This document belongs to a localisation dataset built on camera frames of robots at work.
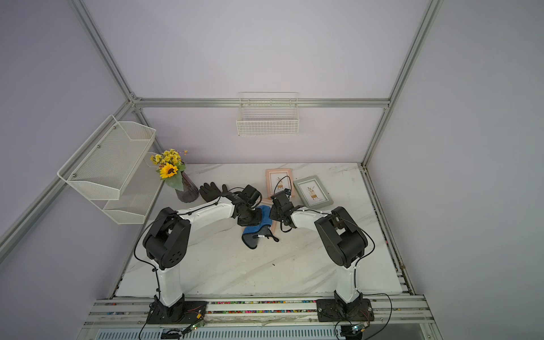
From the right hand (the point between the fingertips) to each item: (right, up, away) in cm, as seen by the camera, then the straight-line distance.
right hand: (277, 214), depth 100 cm
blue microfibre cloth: (-5, -1, -7) cm, 9 cm away
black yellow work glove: (-35, +11, +8) cm, 37 cm away
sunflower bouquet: (-44, +22, -14) cm, 51 cm away
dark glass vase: (-42, +10, +1) cm, 44 cm away
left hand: (-8, -3, -7) cm, 11 cm away
